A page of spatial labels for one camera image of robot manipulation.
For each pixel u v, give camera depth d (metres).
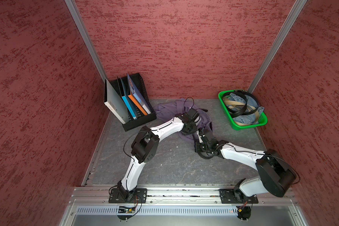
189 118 0.74
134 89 1.04
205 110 1.06
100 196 0.76
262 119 0.98
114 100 0.97
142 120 1.03
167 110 1.07
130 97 0.83
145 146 0.53
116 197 0.71
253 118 0.98
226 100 1.13
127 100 0.83
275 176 0.44
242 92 1.10
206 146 0.70
